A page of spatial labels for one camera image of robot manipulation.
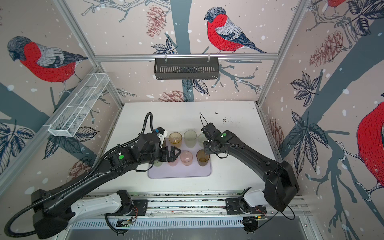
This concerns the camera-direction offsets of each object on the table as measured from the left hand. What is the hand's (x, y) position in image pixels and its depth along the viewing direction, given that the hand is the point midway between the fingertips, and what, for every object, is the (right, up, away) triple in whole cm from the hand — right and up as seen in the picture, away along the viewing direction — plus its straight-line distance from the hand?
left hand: (174, 152), depth 68 cm
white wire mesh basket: (-53, +23, +9) cm, 58 cm away
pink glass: (-3, -11, +17) cm, 21 cm away
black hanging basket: (+3, +51, +38) cm, 63 cm away
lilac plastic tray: (+8, -11, +19) cm, 24 cm away
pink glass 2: (+4, -9, +21) cm, 23 cm away
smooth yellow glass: (-4, +2, +28) cm, 28 cm away
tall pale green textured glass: (+6, +4, +21) cm, 23 cm away
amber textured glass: (+14, -9, +20) cm, 26 cm away
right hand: (+17, -2, +14) cm, 22 cm away
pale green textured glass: (+13, +2, +26) cm, 30 cm away
